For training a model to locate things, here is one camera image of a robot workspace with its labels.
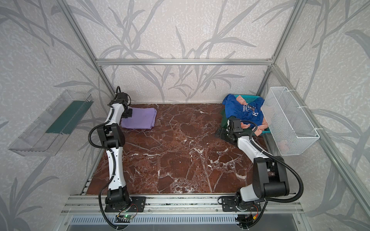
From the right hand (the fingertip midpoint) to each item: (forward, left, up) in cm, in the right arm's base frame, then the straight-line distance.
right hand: (221, 130), depth 93 cm
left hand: (+20, +69, -3) cm, 72 cm away
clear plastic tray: (-19, +85, +23) cm, 90 cm away
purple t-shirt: (+15, +57, -6) cm, 60 cm away
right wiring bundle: (-48, -8, -12) cm, 50 cm away
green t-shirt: (+15, -6, -10) cm, 19 cm away
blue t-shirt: (+15, -24, 0) cm, 28 cm away
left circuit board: (-46, +52, -8) cm, 70 cm away
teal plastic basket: (+32, -28, -3) cm, 42 cm away
